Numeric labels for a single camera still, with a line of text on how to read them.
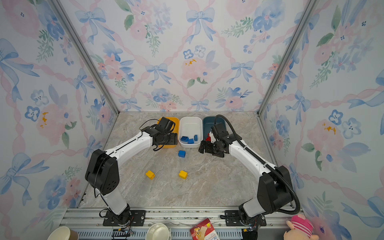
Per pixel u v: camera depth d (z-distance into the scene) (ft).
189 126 3.60
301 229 2.17
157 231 2.31
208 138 3.37
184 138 3.31
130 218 2.35
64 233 2.10
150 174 2.83
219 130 2.22
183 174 2.86
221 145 1.99
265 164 1.51
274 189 1.40
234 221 2.40
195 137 3.35
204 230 2.22
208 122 3.69
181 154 3.18
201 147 2.51
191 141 3.39
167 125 2.34
